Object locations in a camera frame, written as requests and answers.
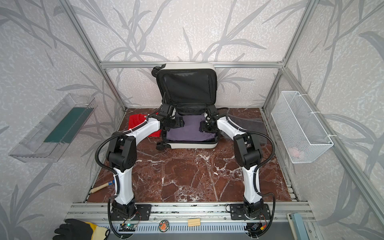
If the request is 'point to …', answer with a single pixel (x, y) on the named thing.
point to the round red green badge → (164, 226)
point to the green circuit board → (127, 227)
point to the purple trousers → (190, 131)
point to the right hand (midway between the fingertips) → (203, 125)
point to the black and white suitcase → (189, 89)
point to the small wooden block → (194, 222)
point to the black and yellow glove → (78, 229)
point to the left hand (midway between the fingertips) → (182, 118)
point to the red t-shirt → (135, 119)
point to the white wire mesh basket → (303, 137)
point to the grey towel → (251, 124)
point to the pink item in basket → (296, 153)
